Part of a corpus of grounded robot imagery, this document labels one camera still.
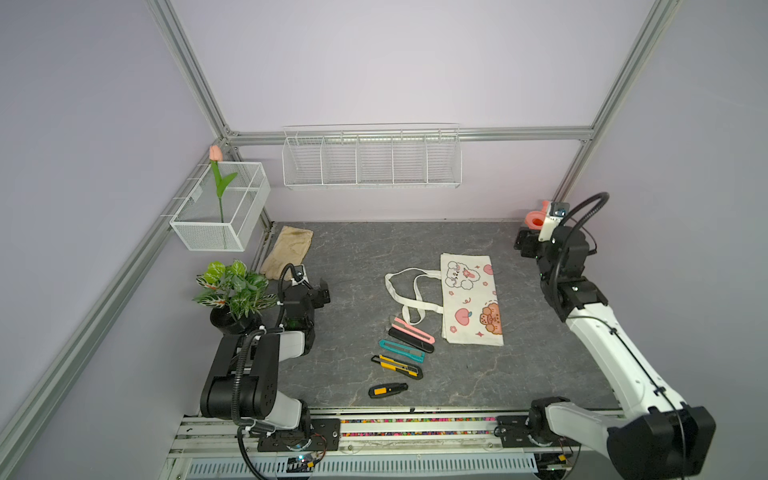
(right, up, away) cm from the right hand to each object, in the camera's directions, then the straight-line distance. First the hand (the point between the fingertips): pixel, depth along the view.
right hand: (540, 224), depth 75 cm
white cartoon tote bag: (-14, -21, +25) cm, 35 cm away
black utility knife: (-32, -34, +14) cm, 49 cm away
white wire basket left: (-86, +1, -2) cm, 86 cm away
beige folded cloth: (-77, -6, +37) cm, 85 cm away
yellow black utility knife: (-32, -41, +7) cm, 52 cm away
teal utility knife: (-34, -36, +11) cm, 51 cm away
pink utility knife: (-34, -30, +16) cm, 48 cm away
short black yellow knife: (-39, -44, +5) cm, 59 cm away
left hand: (-64, -17, +17) cm, 69 cm away
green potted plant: (-77, -18, -1) cm, 79 cm away
